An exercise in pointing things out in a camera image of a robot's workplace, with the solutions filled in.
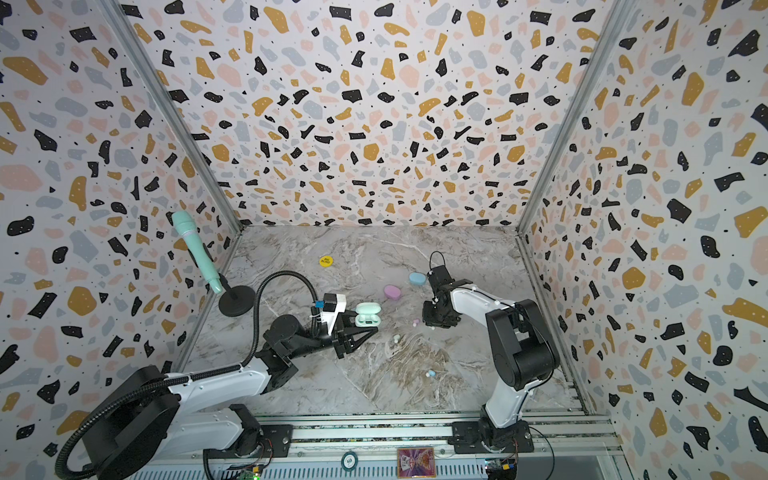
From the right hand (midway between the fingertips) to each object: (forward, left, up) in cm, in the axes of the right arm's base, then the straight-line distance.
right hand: (429, 316), depth 94 cm
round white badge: (-38, +20, -2) cm, 43 cm away
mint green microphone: (+8, +63, +31) cm, 71 cm away
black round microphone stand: (+4, +62, +1) cm, 62 cm away
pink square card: (-38, +4, 0) cm, 39 cm away
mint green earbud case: (-11, +16, +22) cm, 29 cm away
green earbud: (-7, +10, -2) cm, 12 cm away
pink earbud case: (+9, +12, -1) cm, 15 cm away
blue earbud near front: (-17, 0, -3) cm, 17 cm away
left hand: (-13, +14, +22) cm, 30 cm away
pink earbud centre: (-1, +4, -2) cm, 5 cm away
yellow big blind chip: (+23, +37, -2) cm, 44 cm away
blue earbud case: (+16, +3, -3) cm, 17 cm away
